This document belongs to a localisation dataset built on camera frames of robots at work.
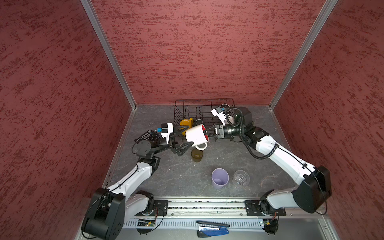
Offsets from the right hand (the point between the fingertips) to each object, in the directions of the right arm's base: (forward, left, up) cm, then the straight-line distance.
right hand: (203, 136), depth 68 cm
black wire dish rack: (+40, -1, -24) cm, 46 cm away
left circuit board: (-29, +31, -32) cm, 53 cm away
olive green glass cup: (+4, +3, -28) cm, 28 cm away
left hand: (0, +6, +1) cm, 6 cm away
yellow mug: (+23, +10, -18) cm, 31 cm away
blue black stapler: (-33, -1, -27) cm, 43 cm away
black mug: (+39, -18, -19) cm, 47 cm away
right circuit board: (-33, -33, -32) cm, 56 cm away
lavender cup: (-10, -10, -27) cm, 30 cm away
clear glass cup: (-10, -22, -29) cm, 38 cm away
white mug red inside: (-2, +2, +4) cm, 5 cm away
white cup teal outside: (+22, +1, -17) cm, 28 cm away
